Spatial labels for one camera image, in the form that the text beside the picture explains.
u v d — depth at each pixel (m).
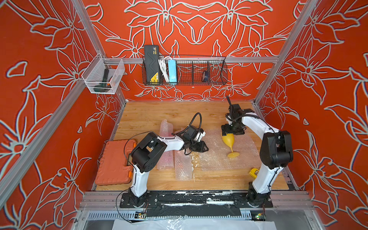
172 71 0.91
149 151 0.53
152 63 0.88
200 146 0.81
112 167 0.80
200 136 0.90
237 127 0.79
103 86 0.80
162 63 0.84
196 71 0.98
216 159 0.88
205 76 0.92
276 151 0.49
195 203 0.73
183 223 0.67
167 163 0.79
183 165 0.76
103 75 0.87
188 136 0.75
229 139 0.90
